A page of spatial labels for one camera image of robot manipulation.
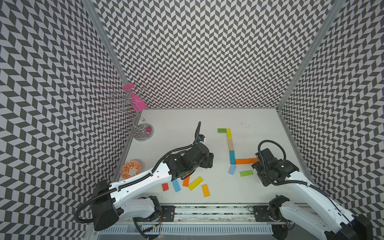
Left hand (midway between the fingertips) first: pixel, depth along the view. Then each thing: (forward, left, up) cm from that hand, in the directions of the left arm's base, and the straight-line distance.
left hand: (206, 156), depth 75 cm
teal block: (+9, -17, -17) cm, 25 cm away
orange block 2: (+4, -28, -14) cm, 32 cm away
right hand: (-5, -27, -11) cm, 30 cm away
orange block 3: (-7, +11, -16) cm, 21 cm away
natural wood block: (+20, -17, -18) cm, 32 cm away
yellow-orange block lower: (-12, 0, -18) cm, 22 cm away
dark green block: (+28, -12, -16) cm, 35 cm away
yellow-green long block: (-8, +6, -17) cm, 19 cm away
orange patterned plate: (0, +44, -14) cm, 46 cm away
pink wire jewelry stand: (+32, +44, +10) cm, 56 cm away
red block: (-10, +22, -16) cm, 29 cm away
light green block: (-1, -25, -19) cm, 31 cm away
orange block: (+4, -23, -15) cm, 28 cm away
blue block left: (-9, +17, -17) cm, 26 cm away
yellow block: (+26, -17, -17) cm, 36 cm away
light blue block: (+1, -16, -18) cm, 24 cm away
